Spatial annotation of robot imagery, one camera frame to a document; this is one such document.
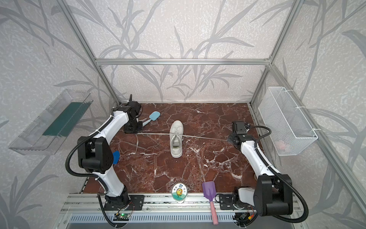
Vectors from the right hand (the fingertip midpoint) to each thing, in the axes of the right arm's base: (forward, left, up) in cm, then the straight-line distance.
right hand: (235, 134), depth 88 cm
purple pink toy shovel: (-30, +17, -10) cm, 36 cm away
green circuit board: (-41, +63, -12) cm, 76 cm away
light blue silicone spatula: (+23, +58, -11) cm, 63 cm away
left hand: (+4, +61, +2) cm, 61 cm away
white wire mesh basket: (-14, -15, +24) cm, 32 cm away
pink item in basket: (-13, -19, +10) cm, 25 cm away
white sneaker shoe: (-1, +37, -1) cm, 37 cm away
